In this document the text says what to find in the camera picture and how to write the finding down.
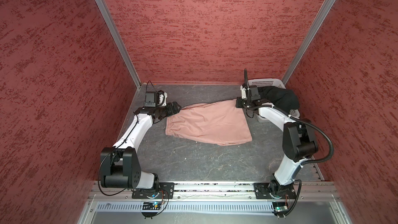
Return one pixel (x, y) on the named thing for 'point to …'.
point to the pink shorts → (218, 122)
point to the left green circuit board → (151, 206)
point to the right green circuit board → (280, 208)
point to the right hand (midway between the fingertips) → (237, 103)
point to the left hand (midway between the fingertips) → (175, 112)
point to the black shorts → (286, 99)
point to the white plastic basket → (272, 82)
